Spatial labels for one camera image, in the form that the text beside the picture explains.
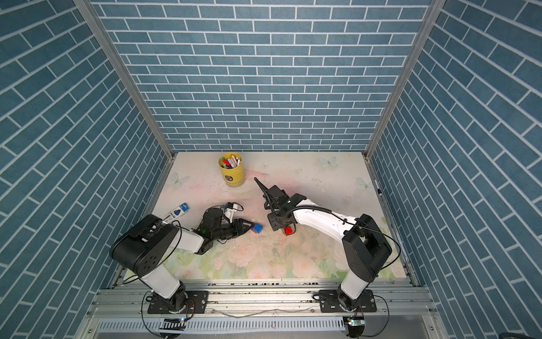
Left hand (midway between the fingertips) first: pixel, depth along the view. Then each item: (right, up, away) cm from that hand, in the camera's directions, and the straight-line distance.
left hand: (255, 228), depth 89 cm
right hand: (+10, +3, -3) cm, 11 cm away
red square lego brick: (+14, 0, -3) cm, 15 cm away
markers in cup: (-13, +29, +13) cm, 34 cm away
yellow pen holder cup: (-11, +22, +10) cm, 26 cm away
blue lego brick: (+1, +1, 0) cm, 1 cm away
